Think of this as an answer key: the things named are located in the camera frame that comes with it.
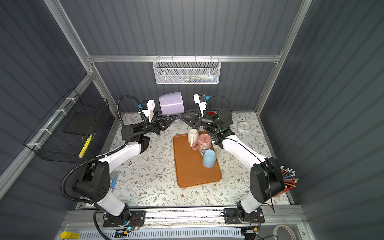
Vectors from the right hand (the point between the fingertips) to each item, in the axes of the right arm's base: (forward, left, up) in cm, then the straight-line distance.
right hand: (178, 120), depth 63 cm
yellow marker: (-38, +48, -32) cm, 69 cm away
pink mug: (+7, -12, -29) cm, 32 cm away
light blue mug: (-2, -14, -31) cm, 34 cm away
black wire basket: (+1, +57, -9) cm, 58 cm away
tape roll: (-34, -45, -40) cm, 69 cm away
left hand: (-1, 0, +1) cm, 1 cm away
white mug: (+14, -5, -32) cm, 35 cm away
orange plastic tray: (-5, -3, -40) cm, 40 cm away
